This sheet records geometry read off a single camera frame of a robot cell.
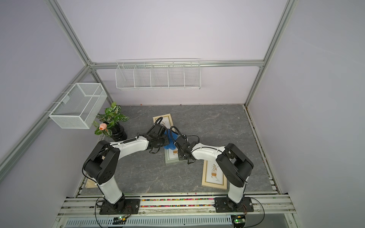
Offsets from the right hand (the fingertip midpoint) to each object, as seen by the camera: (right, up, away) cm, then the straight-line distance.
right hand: (183, 153), depth 92 cm
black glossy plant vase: (-44, +13, +2) cm, 46 cm away
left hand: (-11, +8, +2) cm, 13 cm away
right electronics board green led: (+29, -30, -20) cm, 46 cm away
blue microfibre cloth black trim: (-8, +6, -3) cm, 10 cm away
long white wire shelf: (-6, +55, +9) cm, 56 cm away
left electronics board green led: (-32, -29, -21) cm, 47 cm away
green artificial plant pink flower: (-42, +24, -10) cm, 49 cm away
